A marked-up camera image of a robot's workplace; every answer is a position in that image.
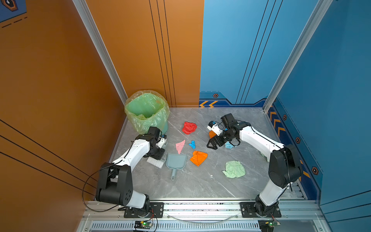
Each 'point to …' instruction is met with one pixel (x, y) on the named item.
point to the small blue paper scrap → (192, 144)
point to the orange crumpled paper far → (212, 134)
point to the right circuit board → (267, 225)
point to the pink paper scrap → (179, 146)
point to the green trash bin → (147, 108)
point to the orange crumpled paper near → (198, 157)
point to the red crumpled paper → (189, 128)
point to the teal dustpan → (176, 161)
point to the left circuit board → (142, 224)
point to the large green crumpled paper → (234, 169)
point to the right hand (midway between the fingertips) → (211, 142)
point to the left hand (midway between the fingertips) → (158, 153)
